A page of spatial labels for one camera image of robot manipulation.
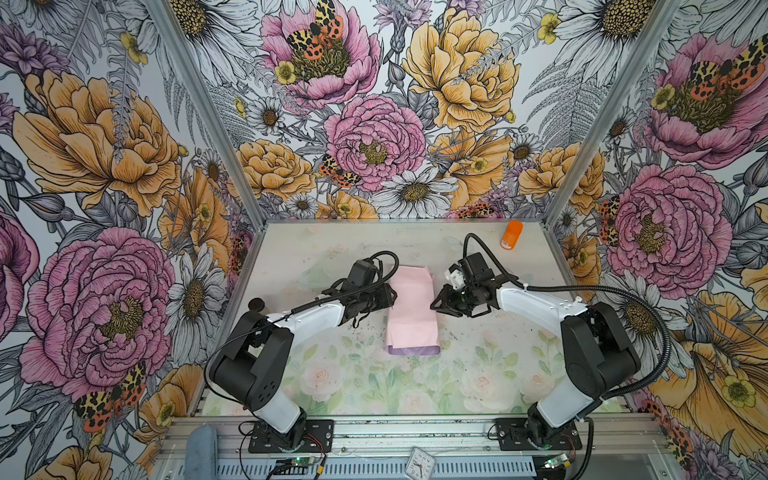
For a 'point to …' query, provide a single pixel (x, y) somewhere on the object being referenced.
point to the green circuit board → (301, 461)
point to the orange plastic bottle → (511, 235)
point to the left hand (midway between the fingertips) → (390, 303)
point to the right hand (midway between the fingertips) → (435, 315)
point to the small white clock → (420, 464)
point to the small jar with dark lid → (256, 304)
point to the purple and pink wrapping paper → (412, 327)
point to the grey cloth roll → (201, 460)
